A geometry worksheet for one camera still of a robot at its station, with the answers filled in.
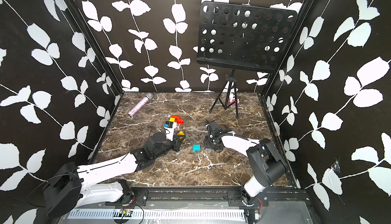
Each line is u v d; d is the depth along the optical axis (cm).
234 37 66
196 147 90
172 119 102
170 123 70
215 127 73
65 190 40
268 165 45
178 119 101
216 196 76
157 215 70
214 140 67
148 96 114
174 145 70
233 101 114
